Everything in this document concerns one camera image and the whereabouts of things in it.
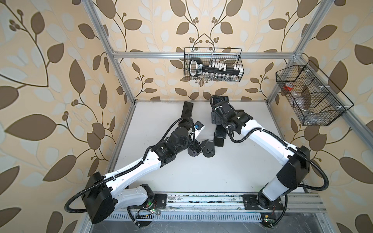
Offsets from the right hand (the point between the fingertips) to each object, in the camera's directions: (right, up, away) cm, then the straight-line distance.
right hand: (222, 116), depth 82 cm
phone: (-21, +4, +12) cm, 24 cm away
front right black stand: (-7, -21, +7) cm, 23 cm away
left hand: (-12, -8, -8) cm, 17 cm away
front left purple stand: (-18, -23, +7) cm, 30 cm away
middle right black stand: (+1, -12, +15) cm, 19 cm away
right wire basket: (+45, +9, -10) cm, 47 cm away
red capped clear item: (+41, +18, +5) cm, 45 cm away
